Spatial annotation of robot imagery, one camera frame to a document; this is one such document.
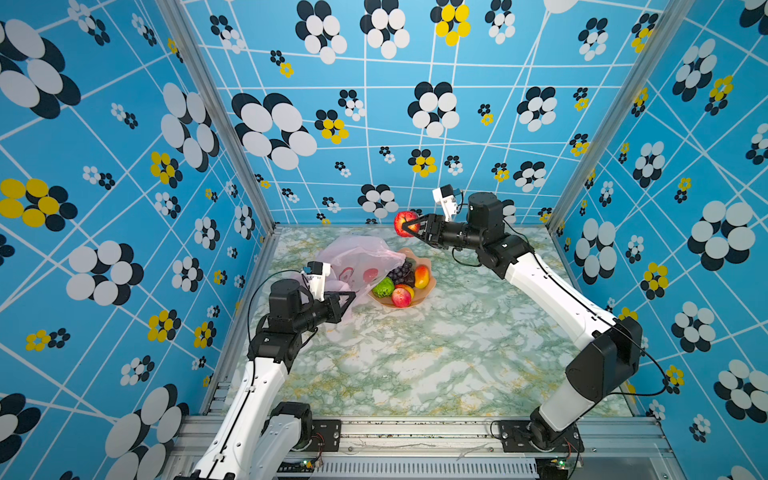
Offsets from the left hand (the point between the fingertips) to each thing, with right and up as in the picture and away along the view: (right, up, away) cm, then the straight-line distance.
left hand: (355, 294), depth 74 cm
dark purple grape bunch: (+13, +3, +23) cm, 27 cm away
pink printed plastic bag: (-3, +7, +28) cm, 29 cm away
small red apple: (+12, -3, +15) cm, 20 cm away
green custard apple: (+7, 0, +17) cm, 18 cm away
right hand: (+13, +16, -2) cm, 21 cm away
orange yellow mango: (+19, +3, +22) cm, 29 cm away
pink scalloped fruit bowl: (+18, -3, +23) cm, 29 cm away
